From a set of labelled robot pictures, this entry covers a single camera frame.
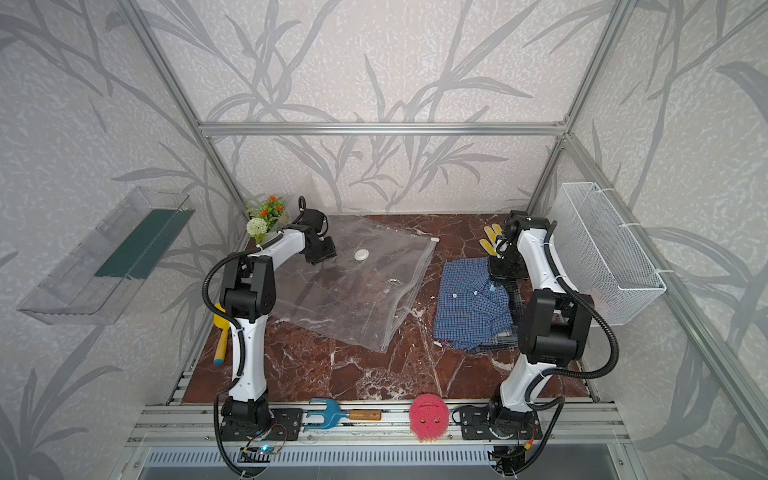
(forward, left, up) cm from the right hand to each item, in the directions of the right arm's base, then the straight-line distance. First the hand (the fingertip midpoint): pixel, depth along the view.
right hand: (497, 280), depth 87 cm
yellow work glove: (+28, -7, -13) cm, 32 cm away
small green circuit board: (-39, +62, -12) cm, 74 cm away
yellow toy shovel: (-18, +80, -10) cm, 82 cm away
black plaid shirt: (-13, -3, -11) cm, 17 cm away
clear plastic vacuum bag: (+4, +40, -12) cm, 42 cm away
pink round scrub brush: (-34, +22, -9) cm, 41 cm away
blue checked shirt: (-5, +8, -7) cm, 12 cm away
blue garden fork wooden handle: (-33, +46, -10) cm, 57 cm away
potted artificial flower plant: (+27, +73, +3) cm, 78 cm away
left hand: (+19, +54, -10) cm, 58 cm away
